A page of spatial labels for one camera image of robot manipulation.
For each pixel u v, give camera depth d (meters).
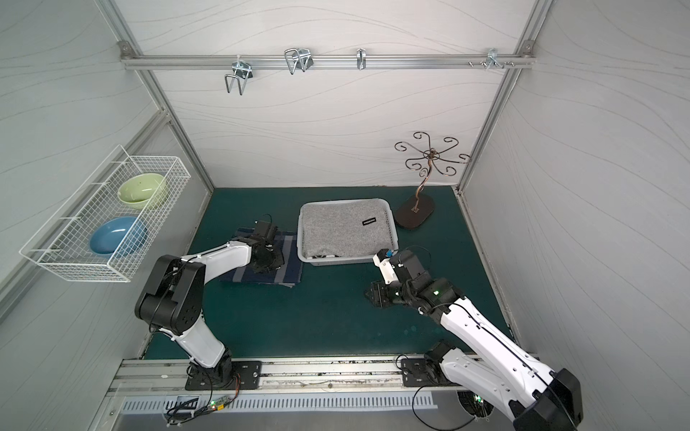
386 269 0.70
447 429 0.65
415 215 1.10
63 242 0.58
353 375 0.75
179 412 0.68
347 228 0.91
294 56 0.77
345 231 0.91
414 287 0.57
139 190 0.73
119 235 0.67
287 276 0.92
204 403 0.70
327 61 0.77
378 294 0.65
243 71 0.78
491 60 0.77
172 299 0.47
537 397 0.39
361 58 0.78
